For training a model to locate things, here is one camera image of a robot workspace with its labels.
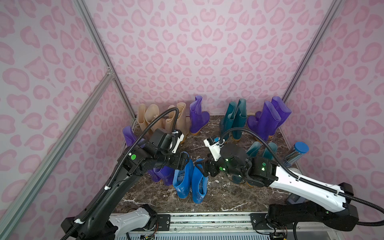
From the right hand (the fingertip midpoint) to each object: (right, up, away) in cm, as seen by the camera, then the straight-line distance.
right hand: (201, 161), depth 64 cm
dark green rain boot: (+16, +19, +20) cm, 32 cm away
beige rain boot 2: (-17, +17, +18) cm, 30 cm away
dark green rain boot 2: (+23, +4, +5) cm, 24 cm away
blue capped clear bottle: (+51, +3, +14) cm, 53 cm away
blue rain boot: (-8, -8, +3) cm, 12 cm away
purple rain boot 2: (-36, +9, +11) cm, 39 cm away
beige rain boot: (-32, +15, +18) cm, 40 cm away
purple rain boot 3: (-1, +21, +40) cm, 45 cm away
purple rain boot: (-16, -6, +2) cm, 17 cm away
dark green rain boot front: (+23, +19, +22) cm, 37 cm away
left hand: (-8, +2, +1) cm, 8 cm away
